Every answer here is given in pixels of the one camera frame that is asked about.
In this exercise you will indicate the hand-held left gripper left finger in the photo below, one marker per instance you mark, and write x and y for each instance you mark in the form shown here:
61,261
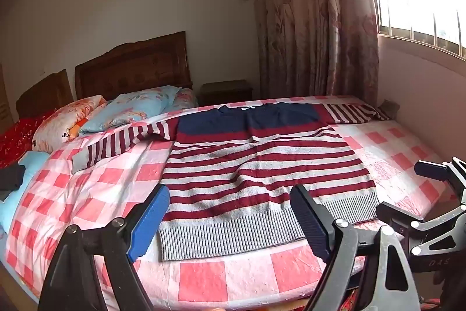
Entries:
149,223

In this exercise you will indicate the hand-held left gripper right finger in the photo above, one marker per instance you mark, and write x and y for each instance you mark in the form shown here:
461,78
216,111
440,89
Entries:
309,221

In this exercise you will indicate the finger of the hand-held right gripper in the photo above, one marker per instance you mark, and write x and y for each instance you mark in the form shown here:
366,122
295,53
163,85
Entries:
395,216
431,169

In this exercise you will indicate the red grey striped sweater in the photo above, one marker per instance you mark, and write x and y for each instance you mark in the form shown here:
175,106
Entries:
262,165

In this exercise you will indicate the pink checked bed cover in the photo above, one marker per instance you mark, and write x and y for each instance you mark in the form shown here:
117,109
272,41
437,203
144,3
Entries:
91,201

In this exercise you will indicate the small grey object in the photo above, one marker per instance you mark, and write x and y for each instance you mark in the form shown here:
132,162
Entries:
389,108

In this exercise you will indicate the light blue floral pillow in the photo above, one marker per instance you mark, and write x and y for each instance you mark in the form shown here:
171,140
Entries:
127,107

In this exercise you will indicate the pink floral pillow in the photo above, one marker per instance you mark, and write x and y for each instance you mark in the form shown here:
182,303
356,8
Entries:
185,98

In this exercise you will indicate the light blue blanket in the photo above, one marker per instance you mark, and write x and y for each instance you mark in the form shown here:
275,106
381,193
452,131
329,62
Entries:
18,201

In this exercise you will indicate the orange floral pillow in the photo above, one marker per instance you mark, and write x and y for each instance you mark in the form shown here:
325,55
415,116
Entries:
62,121

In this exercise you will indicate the dark cloth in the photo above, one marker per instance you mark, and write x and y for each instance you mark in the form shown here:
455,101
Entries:
11,180

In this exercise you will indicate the dark wooden nightstand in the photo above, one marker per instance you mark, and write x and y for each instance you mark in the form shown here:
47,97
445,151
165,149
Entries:
225,92

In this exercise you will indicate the large carved wooden headboard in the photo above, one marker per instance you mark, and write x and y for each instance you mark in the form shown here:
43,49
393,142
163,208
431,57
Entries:
134,70

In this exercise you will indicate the red floral cloth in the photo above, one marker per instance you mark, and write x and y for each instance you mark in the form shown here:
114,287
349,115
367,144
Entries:
18,138

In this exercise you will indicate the small wooden headboard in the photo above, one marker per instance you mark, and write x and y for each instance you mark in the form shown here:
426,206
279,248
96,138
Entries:
47,94

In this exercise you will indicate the floral brown curtain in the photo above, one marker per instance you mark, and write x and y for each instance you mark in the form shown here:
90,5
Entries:
313,16

